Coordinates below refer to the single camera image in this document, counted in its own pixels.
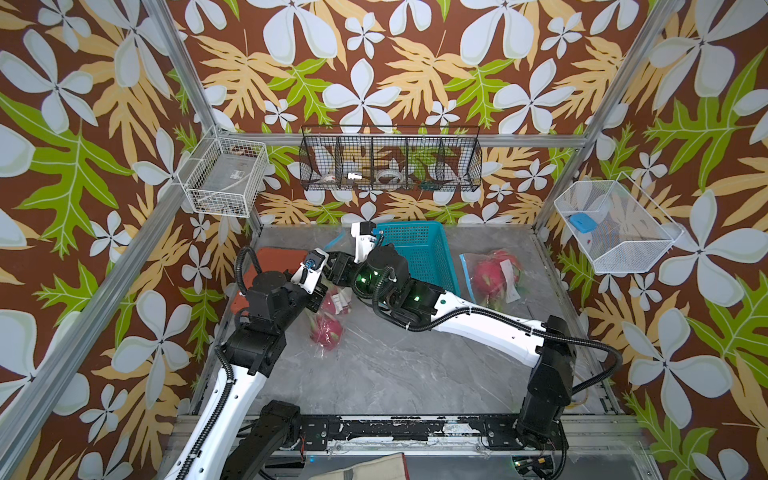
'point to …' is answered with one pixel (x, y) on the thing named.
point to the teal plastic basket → (424, 247)
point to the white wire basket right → (630, 233)
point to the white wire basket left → (223, 175)
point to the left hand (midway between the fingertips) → (319, 264)
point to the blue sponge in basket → (583, 222)
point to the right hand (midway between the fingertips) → (315, 256)
